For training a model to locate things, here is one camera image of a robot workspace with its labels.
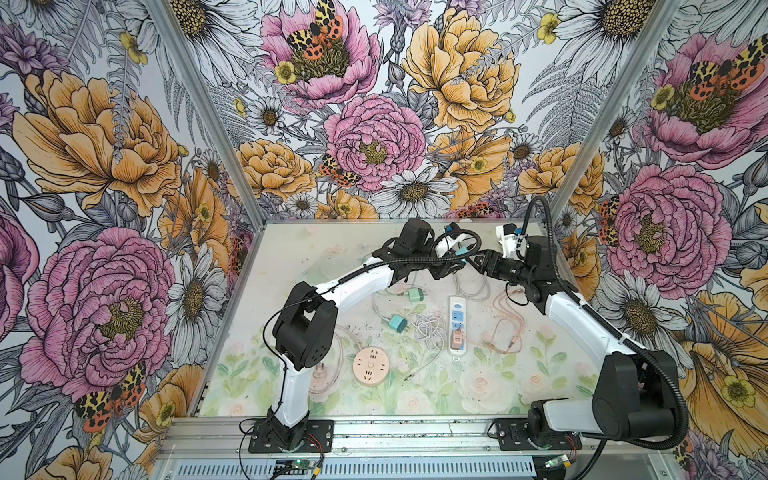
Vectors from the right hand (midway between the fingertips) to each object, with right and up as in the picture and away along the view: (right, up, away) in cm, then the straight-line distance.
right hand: (470, 265), depth 83 cm
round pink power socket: (-27, -28, 0) cm, 39 cm away
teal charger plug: (-20, -18, +8) cm, 28 cm away
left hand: (-4, 0, +2) cm, 4 cm away
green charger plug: (-14, -11, +16) cm, 24 cm away
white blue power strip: (-2, -19, +8) cm, 20 cm away
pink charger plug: (-4, -20, 0) cm, 21 cm away
